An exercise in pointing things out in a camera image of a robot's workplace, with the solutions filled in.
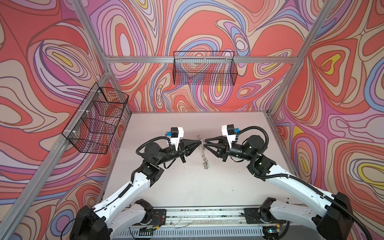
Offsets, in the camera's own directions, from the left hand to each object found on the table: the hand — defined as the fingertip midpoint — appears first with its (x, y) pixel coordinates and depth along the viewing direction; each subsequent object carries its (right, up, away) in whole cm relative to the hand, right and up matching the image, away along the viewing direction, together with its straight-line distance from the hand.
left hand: (201, 144), depth 61 cm
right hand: (+2, -1, +2) cm, 3 cm away
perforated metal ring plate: (+1, -1, +1) cm, 1 cm away
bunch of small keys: (+3, -11, +9) cm, 14 cm away
